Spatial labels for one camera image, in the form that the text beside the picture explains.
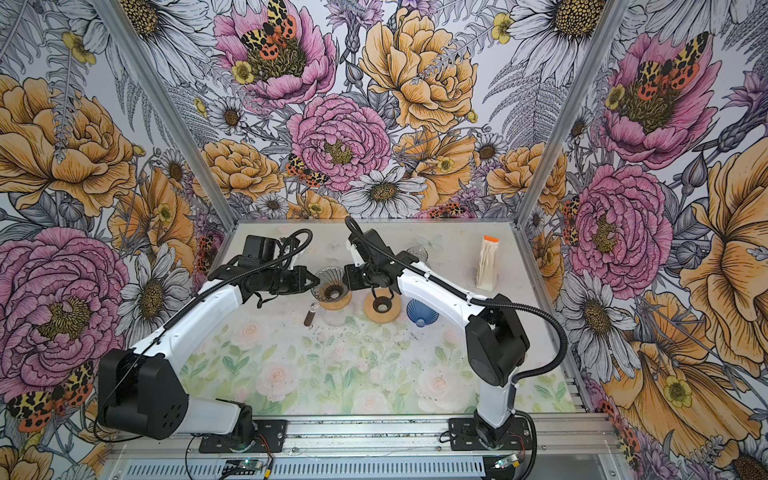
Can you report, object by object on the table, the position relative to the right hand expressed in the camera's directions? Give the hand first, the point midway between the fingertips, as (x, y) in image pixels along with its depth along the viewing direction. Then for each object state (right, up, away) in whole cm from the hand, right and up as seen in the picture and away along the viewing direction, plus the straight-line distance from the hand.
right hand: (349, 286), depth 84 cm
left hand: (-9, -1, -1) cm, 9 cm away
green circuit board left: (-23, -41, -13) cm, 49 cm away
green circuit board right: (+40, -39, -12) cm, 57 cm away
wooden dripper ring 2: (+9, -9, +14) cm, 19 cm away
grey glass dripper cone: (-6, -1, +4) cm, 7 cm away
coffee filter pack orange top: (+43, +1, +18) cm, 47 cm away
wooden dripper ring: (-3, -6, +2) cm, 7 cm away
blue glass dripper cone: (+20, -9, +5) cm, 23 cm away
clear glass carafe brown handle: (-6, -11, +10) cm, 16 cm away
